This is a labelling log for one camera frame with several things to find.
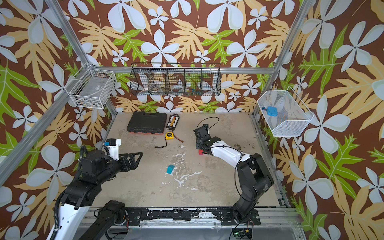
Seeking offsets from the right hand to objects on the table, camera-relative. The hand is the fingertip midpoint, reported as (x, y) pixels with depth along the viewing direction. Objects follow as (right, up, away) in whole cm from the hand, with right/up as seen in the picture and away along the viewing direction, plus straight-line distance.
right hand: (201, 141), depth 92 cm
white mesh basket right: (+48, +15, -15) cm, 52 cm away
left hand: (-33, -3, -24) cm, 41 cm away
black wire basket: (-13, +41, +6) cm, 44 cm away
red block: (0, -7, +5) cm, 9 cm away
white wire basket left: (-65, +32, -7) cm, 72 cm away
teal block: (-19, -16, -3) cm, 25 cm away
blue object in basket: (+41, +18, -7) cm, 45 cm away
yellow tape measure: (-22, +3, +12) cm, 25 cm away
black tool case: (-40, +13, +22) cm, 47 cm away
